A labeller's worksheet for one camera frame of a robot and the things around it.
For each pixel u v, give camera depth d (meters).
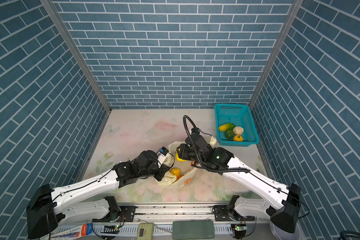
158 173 0.67
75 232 0.68
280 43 0.83
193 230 0.71
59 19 0.74
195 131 0.69
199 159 0.50
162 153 0.68
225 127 1.05
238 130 1.02
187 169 0.87
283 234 0.63
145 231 0.68
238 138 0.98
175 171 0.83
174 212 0.76
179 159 0.64
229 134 1.01
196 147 0.50
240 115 1.15
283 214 0.38
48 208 0.39
